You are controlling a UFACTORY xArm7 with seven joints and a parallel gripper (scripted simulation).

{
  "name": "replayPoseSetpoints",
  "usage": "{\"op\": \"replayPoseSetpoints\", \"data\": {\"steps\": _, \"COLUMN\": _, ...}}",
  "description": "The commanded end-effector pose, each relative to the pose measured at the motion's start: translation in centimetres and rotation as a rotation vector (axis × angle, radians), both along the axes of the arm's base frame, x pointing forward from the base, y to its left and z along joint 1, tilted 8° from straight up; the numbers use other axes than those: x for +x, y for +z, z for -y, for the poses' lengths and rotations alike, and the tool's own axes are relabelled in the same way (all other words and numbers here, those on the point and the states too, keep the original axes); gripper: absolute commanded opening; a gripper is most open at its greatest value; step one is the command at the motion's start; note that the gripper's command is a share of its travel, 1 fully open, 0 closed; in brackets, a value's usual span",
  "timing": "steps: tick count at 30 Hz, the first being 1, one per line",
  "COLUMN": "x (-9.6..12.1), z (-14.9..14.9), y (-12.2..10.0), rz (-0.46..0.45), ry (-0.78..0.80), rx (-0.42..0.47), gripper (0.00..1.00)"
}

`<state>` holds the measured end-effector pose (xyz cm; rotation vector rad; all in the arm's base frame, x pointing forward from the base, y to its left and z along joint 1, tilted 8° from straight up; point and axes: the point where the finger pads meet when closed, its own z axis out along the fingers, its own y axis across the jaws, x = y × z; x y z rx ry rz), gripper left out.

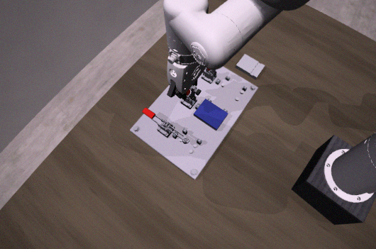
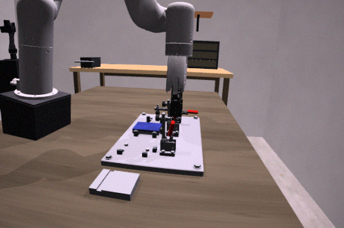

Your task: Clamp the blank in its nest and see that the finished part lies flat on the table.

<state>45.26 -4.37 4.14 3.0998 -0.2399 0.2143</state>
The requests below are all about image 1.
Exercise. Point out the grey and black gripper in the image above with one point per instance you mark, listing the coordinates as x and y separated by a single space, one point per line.
183 76

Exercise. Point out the blue rectangular block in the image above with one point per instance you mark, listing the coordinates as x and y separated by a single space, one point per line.
210 114

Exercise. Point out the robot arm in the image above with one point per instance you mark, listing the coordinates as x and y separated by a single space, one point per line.
213 39

